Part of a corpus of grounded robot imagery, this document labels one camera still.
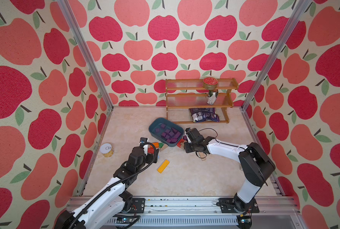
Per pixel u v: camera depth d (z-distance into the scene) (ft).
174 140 3.26
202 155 2.51
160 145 3.15
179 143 3.14
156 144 3.15
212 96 3.14
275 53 2.84
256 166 1.55
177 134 3.34
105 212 1.80
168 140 3.21
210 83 2.97
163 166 2.90
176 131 3.37
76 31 2.53
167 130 3.41
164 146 3.14
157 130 3.43
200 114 3.49
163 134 3.33
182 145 3.09
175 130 3.40
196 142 2.33
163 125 3.51
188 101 3.94
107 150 2.97
